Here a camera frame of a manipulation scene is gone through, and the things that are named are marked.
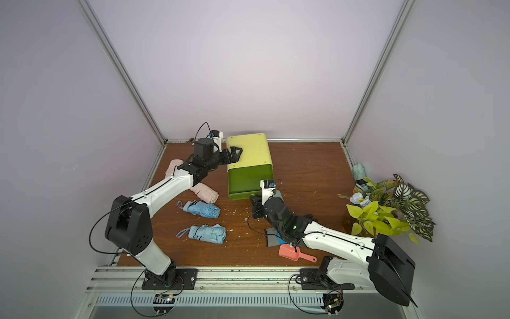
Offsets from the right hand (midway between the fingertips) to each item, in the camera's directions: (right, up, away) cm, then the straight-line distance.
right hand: (251, 194), depth 76 cm
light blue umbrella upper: (-23, -9, +11) cm, 27 cm away
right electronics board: (+30, -37, -6) cm, 48 cm away
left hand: (-7, +18, +10) cm, 22 cm away
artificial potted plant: (+48, -3, -9) cm, 49 cm away
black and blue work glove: (+9, -21, +9) cm, 24 cm away
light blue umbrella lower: (-15, -17, +4) cm, 23 cm away
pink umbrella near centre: (-22, -3, +17) cm, 28 cm away
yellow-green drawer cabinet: (+1, +11, +5) cm, 12 cm away
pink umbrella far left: (-44, +12, +30) cm, 54 cm away
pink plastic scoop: (+15, -23, +2) cm, 27 cm away
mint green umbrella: (+56, +7, +27) cm, 63 cm away
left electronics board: (-32, -39, -4) cm, 51 cm away
